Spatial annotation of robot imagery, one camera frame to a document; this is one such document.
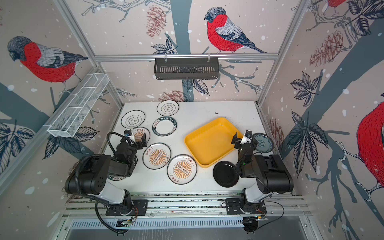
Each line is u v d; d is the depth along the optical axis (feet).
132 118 3.69
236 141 2.73
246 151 2.37
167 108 3.87
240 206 2.39
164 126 3.52
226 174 2.76
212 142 3.11
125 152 2.29
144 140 2.80
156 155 3.03
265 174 1.50
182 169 2.82
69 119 2.38
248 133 2.50
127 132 2.55
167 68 3.11
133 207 2.39
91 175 1.53
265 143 3.20
